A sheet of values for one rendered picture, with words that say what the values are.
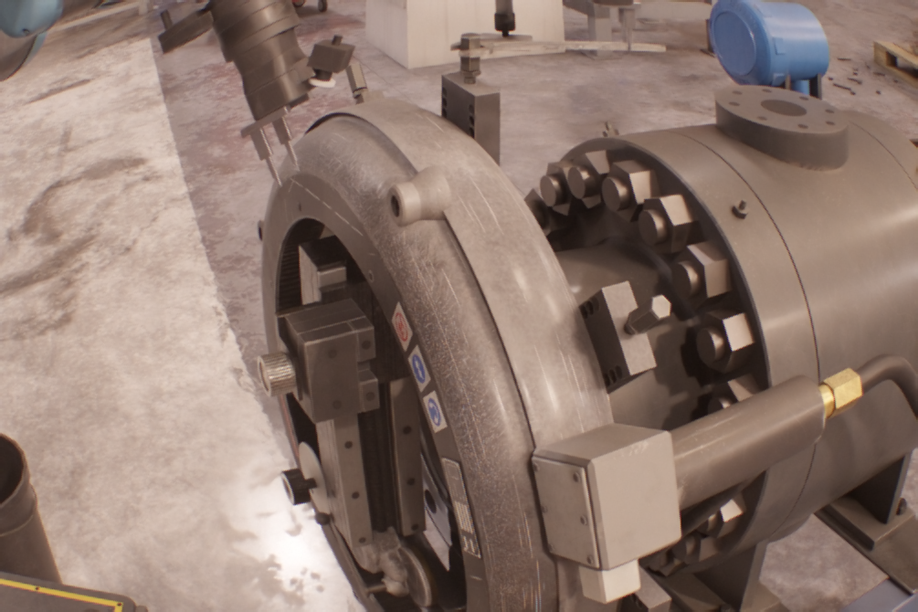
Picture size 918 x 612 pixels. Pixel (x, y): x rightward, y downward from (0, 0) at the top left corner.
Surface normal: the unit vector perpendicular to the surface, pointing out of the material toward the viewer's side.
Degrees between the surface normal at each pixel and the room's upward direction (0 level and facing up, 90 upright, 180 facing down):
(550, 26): 90
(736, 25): 90
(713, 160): 10
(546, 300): 42
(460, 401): 72
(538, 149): 0
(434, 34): 90
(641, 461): 67
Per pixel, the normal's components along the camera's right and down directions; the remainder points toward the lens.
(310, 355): 0.46, 0.44
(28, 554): 0.90, 0.22
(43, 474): -0.03, -0.90
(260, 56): -0.07, 0.51
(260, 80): -0.29, 0.02
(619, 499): 0.41, 0.01
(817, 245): 0.27, -0.44
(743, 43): -0.89, 0.23
